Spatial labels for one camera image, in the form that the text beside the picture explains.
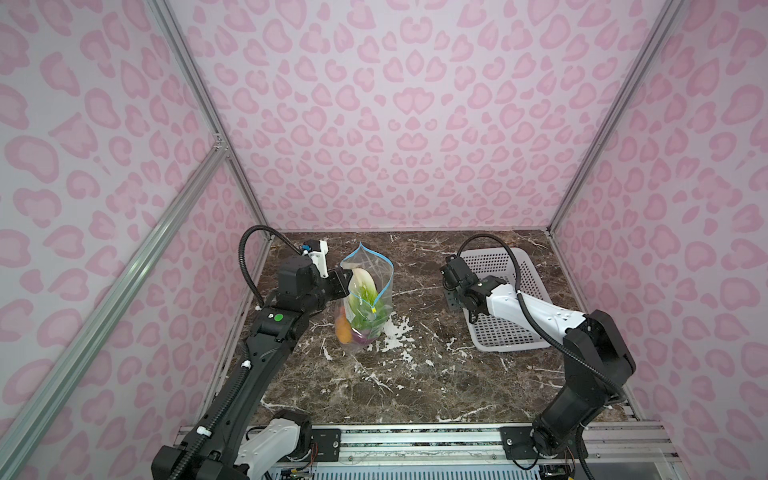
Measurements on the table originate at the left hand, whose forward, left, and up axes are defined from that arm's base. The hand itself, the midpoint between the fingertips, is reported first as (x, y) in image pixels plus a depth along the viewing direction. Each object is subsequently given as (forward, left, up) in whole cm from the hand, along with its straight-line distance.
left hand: (353, 267), depth 74 cm
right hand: (+4, -30, -19) cm, 35 cm away
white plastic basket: (-6, -39, -28) cm, 48 cm away
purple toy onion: (-10, 0, -21) cm, 23 cm away
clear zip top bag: (+4, -7, -7) cm, 10 cm away
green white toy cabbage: (-9, -3, -5) cm, 11 cm away
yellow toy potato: (-6, +5, -21) cm, 22 cm away
